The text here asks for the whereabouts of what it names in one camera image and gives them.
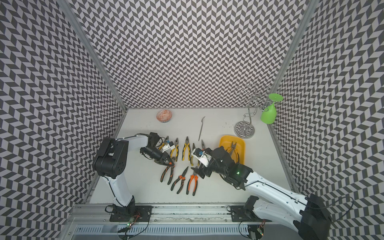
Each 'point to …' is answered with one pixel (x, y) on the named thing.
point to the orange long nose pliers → (203, 148)
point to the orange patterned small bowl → (164, 116)
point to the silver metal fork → (202, 121)
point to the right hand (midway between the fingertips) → (198, 161)
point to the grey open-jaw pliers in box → (233, 146)
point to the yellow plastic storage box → (226, 141)
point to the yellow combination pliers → (162, 145)
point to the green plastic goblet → (268, 114)
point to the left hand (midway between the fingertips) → (170, 166)
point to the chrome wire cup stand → (245, 129)
